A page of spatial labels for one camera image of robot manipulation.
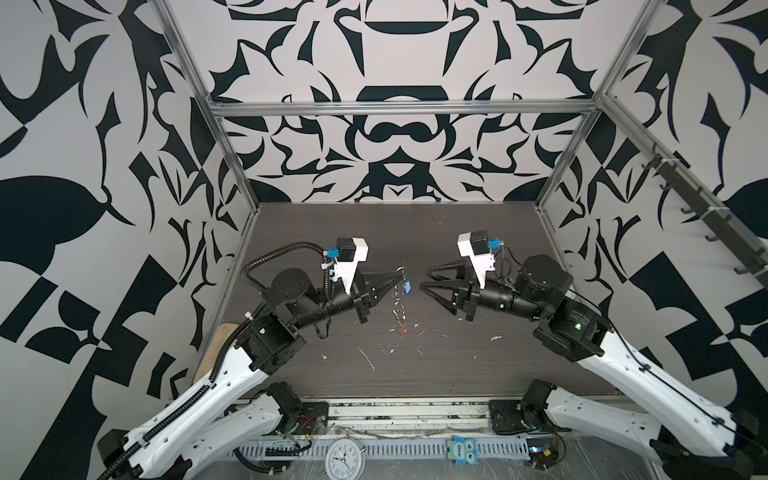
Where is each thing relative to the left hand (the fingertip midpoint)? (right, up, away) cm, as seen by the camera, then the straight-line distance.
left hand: (402, 269), depth 54 cm
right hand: (+5, -2, 0) cm, 5 cm away
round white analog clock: (-12, -43, +12) cm, 46 cm away
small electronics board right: (+34, -45, +17) cm, 58 cm away
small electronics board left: (-28, -45, +19) cm, 56 cm away
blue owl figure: (+14, -43, +15) cm, 48 cm away
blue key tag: (+1, -4, +4) cm, 6 cm away
